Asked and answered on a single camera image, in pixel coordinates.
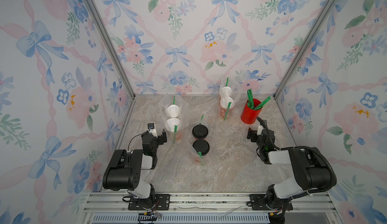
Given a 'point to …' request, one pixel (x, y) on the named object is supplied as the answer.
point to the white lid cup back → (223, 106)
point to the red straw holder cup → (249, 116)
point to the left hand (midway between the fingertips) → (157, 129)
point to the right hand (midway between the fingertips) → (259, 127)
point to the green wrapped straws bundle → (250, 102)
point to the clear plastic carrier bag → (182, 101)
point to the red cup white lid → (224, 95)
